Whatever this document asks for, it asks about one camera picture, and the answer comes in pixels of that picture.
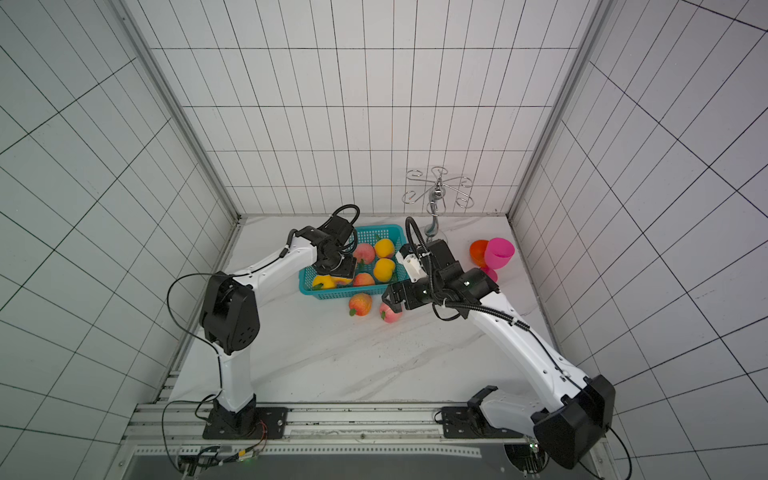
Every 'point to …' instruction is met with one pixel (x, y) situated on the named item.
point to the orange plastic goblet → (477, 252)
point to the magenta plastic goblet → (498, 253)
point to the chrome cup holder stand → (437, 205)
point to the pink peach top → (389, 315)
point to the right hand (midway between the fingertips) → (398, 286)
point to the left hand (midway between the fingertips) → (339, 276)
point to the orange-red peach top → (360, 304)
